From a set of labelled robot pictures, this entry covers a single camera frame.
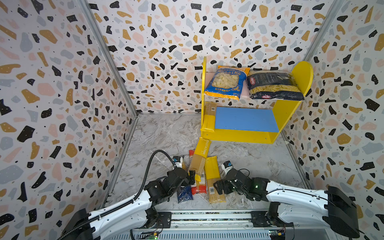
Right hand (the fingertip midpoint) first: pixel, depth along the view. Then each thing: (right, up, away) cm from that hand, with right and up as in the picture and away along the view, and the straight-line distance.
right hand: (217, 181), depth 79 cm
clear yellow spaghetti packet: (-2, 0, +9) cm, 9 cm away
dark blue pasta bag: (-18, -7, +1) cm, 19 cm away
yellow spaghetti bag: (-3, +37, +19) cm, 42 cm away
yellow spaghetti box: (-9, +12, +16) cm, 22 cm away
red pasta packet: (-10, -5, +3) cm, 11 cm away
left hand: (-15, +6, 0) cm, 16 cm away
